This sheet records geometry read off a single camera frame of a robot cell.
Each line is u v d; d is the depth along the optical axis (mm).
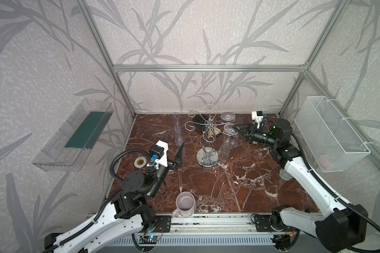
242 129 663
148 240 721
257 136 630
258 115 677
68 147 641
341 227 378
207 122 728
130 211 452
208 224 753
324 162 731
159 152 435
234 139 715
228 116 766
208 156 937
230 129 693
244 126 662
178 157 512
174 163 504
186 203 800
